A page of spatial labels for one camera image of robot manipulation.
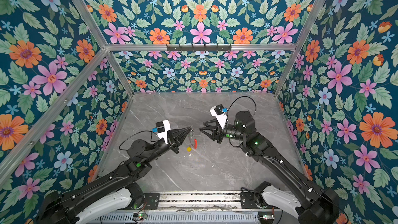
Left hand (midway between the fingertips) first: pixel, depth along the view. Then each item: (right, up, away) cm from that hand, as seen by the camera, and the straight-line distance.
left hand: (189, 127), depth 59 cm
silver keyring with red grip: (+1, -3, +3) cm, 4 cm away
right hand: (+5, 0, +6) cm, 8 cm away
